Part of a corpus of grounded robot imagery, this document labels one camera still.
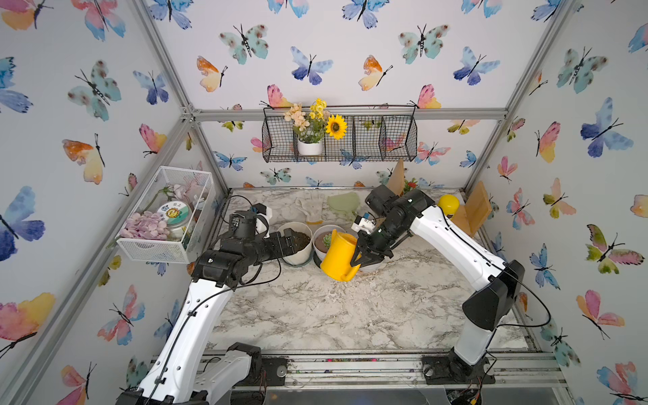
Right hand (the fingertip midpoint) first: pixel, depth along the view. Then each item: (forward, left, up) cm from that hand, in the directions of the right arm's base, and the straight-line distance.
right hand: (355, 262), depth 69 cm
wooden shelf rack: (+32, -46, -17) cm, 59 cm away
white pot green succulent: (+16, +11, -14) cm, 24 cm away
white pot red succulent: (+10, -8, -22) cm, 26 cm away
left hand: (+5, +18, +2) cm, 19 cm away
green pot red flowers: (+33, -19, -2) cm, 38 cm away
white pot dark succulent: (+18, +18, -16) cm, 31 cm away
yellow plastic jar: (+29, -34, -7) cm, 45 cm away
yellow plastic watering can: (+2, +5, -3) cm, 6 cm away
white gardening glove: (+42, +19, -24) cm, 52 cm away
